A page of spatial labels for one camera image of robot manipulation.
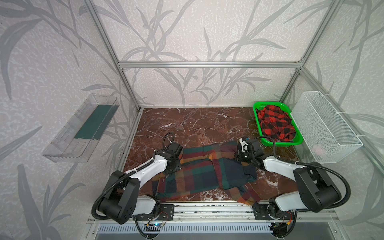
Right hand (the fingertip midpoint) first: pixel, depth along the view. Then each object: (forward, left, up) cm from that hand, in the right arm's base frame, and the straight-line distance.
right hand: (234, 149), depth 93 cm
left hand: (-8, +35, -1) cm, 36 cm away
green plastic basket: (+5, -41, +3) cm, 41 cm away
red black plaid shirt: (+17, -30, +4) cm, 35 cm away
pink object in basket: (-9, -39, +16) cm, 43 cm away
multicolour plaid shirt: (-11, +17, 0) cm, 20 cm away
